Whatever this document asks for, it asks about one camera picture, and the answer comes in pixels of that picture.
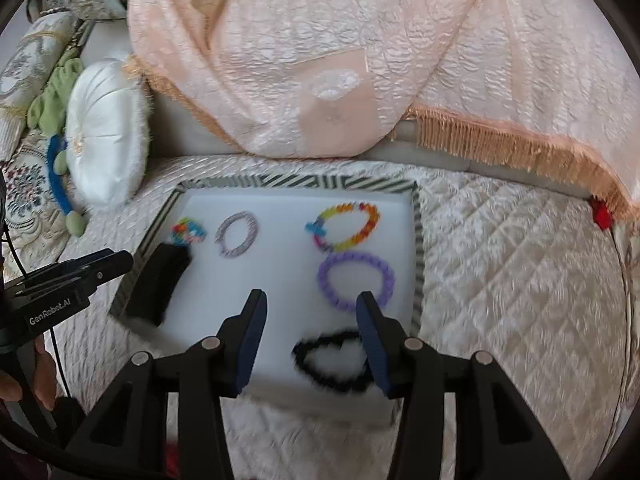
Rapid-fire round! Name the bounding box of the small multicoloured bead bracelet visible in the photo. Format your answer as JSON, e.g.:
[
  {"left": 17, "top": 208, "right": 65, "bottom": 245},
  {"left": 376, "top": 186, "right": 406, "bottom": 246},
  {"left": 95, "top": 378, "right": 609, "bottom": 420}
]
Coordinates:
[{"left": 171, "top": 217, "right": 207, "bottom": 247}]

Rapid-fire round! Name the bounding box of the black cable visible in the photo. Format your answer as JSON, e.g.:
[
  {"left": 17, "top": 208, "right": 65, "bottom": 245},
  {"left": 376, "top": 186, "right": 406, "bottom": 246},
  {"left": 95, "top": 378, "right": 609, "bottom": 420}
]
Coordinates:
[
  {"left": 0, "top": 410, "right": 66, "bottom": 471},
  {"left": 0, "top": 215, "right": 71, "bottom": 398}
]

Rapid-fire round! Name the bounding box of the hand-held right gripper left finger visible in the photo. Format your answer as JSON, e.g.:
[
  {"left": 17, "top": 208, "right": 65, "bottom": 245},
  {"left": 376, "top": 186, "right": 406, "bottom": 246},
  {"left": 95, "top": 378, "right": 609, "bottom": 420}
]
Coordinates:
[{"left": 65, "top": 289, "right": 268, "bottom": 480}]

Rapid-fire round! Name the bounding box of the black scrunchie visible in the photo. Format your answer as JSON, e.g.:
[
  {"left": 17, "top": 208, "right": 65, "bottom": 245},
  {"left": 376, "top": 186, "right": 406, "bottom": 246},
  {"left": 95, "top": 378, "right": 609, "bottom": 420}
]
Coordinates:
[{"left": 292, "top": 330, "right": 373, "bottom": 393}]

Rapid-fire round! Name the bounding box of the green and blue plush toy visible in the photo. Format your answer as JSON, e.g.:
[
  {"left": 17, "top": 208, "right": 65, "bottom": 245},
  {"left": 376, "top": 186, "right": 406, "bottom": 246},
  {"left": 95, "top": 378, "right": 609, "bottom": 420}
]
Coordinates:
[{"left": 27, "top": 57, "right": 88, "bottom": 236}]

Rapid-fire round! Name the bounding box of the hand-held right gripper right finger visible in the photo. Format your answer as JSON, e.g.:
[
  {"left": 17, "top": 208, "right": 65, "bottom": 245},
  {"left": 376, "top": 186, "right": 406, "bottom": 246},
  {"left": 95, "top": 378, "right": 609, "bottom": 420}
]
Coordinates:
[{"left": 356, "top": 291, "right": 571, "bottom": 480}]

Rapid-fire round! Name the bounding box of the beige ornate patterned cushion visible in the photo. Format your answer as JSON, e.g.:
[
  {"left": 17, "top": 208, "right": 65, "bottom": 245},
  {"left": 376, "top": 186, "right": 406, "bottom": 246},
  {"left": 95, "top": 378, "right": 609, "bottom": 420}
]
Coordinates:
[{"left": 0, "top": 10, "right": 81, "bottom": 161}]

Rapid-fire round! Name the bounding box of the pale pink bead bracelet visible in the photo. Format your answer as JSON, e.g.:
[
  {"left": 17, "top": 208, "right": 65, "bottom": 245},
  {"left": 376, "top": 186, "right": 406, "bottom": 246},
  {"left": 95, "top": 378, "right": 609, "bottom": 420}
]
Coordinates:
[{"left": 215, "top": 210, "right": 260, "bottom": 259}]

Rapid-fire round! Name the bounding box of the peach fringed blanket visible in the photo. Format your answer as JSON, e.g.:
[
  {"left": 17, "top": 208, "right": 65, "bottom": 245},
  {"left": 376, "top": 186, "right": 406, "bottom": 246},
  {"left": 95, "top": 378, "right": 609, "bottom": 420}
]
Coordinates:
[{"left": 122, "top": 0, "right": 640, "bottom": 221}]

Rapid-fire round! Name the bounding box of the striped black and white tray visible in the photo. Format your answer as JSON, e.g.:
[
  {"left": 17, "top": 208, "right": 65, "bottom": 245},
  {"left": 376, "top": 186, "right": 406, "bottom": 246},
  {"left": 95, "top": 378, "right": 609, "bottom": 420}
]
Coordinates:
[{"left": 109, "top": 174, "right": 426, "bottom": 428}]

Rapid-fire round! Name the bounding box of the quilted cream bedspread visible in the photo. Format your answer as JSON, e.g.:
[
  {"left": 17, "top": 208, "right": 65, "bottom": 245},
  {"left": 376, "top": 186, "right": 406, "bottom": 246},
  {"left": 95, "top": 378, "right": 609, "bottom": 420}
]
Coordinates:
[{"left": 50, "top": 152, "right": 640, "bottom": 480}]

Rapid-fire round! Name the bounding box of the white round satin cushion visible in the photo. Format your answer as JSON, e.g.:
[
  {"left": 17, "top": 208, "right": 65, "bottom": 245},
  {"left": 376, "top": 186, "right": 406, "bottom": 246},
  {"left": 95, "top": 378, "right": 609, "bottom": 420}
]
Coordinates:
[{"left": 65, "top": 52, "right": 151, "bottom": 208}]

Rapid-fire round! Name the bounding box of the floral embroidered cushion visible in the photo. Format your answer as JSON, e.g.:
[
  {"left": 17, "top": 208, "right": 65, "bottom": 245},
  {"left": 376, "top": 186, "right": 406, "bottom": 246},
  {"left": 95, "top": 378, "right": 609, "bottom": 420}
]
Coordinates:
[{"left": 0, "top": 125, "right": 76, "bottom": 266}]

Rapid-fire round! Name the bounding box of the black rectangular box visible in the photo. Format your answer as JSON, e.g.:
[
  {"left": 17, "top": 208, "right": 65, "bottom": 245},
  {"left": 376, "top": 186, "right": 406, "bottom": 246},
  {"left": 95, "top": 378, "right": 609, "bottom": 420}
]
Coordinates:
[{"left": 122, "top": 242, "right": 192, "bottom": 326}]

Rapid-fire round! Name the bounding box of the purple bead bracelet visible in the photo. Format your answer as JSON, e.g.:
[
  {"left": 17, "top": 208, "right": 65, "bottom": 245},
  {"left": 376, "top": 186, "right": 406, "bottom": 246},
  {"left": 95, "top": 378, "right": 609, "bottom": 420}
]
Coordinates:
[{"left": 317, "top": 251, "right": 396, "bottom": 311}]

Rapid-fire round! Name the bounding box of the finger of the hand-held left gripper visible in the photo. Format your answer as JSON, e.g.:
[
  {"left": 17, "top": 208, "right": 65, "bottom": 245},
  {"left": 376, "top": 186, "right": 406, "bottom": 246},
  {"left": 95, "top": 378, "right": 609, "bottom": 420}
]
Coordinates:
[
  {"left": 74, "top": 252, "right": 135, "bottom": 295},
  {"left": 22, "top": 249, "right": 118, "bottom": 287}
]

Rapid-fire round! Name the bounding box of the person's left hand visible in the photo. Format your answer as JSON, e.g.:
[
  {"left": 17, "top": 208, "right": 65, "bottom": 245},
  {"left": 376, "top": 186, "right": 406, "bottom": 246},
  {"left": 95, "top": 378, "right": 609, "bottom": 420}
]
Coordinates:
[{"left": 0, "top": 337, "right": 57, "bottom": 413}]

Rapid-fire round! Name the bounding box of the small red object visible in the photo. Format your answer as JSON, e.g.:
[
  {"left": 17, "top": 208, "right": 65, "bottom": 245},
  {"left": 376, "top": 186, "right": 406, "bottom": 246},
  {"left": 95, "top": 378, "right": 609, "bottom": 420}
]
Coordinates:
[{"left": 589, "top": 196, "right": 615, "bottom": 231}]

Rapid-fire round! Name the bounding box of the large multicoloured bead bracelet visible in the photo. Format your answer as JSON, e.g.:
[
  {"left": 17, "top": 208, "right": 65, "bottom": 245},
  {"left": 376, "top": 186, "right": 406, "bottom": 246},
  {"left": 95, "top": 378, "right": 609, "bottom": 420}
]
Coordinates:
[{"left": 305, "top": 201, "right": 381, "bottom": 253}]

